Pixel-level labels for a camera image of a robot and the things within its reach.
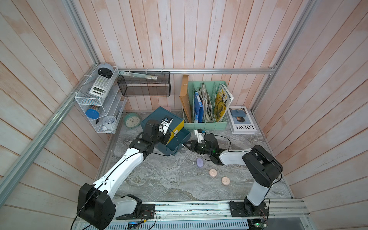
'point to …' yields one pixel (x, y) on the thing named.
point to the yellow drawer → (179, 127)
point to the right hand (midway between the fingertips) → (183, 144)
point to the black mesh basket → (144, 83)
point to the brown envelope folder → (184, 97)
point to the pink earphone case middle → (212, 172)
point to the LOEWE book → (240, 120)
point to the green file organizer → (212, 86)
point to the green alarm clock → (132, 120)
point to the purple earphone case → (200, 162)
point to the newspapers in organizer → (208, 111)
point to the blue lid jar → (93, 113)
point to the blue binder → (199, 108)
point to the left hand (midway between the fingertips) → (166, 131)
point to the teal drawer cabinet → (178, 133)
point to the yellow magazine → (224, 98)
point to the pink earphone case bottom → (225, 180)
